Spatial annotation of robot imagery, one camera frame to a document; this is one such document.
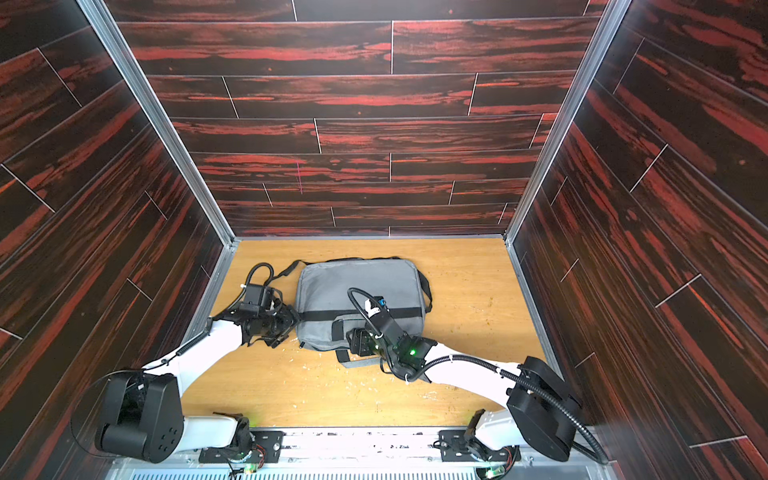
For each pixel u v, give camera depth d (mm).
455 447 722
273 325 752
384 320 608
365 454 734
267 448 735
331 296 974
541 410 416
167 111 844
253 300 690
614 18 664
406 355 604
